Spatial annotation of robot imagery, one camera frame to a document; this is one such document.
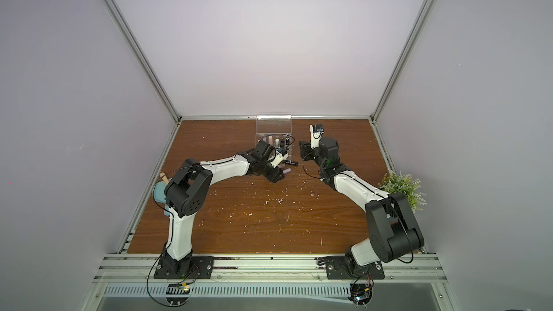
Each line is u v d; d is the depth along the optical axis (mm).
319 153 756
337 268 725
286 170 963
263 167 816
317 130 746
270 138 1004
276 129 1062
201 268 729
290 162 1000
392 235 426
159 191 949
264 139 1011
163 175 970
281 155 875
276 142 1030
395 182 757
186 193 526
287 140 1020
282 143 1032
